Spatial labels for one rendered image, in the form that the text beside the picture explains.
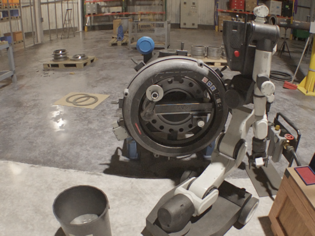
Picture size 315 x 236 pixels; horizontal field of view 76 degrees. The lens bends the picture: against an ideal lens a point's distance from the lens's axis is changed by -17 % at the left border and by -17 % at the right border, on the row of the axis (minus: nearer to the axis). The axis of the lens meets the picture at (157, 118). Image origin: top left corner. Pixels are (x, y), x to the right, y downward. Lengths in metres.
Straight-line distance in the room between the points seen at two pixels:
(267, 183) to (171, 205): 1.05
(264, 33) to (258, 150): 0.64
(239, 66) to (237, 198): 0.83
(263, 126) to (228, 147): 0.29
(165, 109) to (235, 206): 0.79
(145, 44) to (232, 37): 1.08
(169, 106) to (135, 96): 0.23
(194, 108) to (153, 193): 0.72
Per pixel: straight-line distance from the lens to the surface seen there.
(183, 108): 1.62
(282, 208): 1.63
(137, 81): 1.56
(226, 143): 1.51
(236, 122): 1.52
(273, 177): 2.19
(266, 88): 1.24
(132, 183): 1.96
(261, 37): 1.22
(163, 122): 1.81
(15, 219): 1.91
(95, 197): 1.46
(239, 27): 1.35
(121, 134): 1.76
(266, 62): 1.23
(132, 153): 2.21
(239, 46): 1.36
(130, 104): 1.61
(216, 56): 5.86
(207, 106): 1.64
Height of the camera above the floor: 1.29
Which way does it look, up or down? 26 degrees down
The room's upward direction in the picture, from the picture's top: straight up
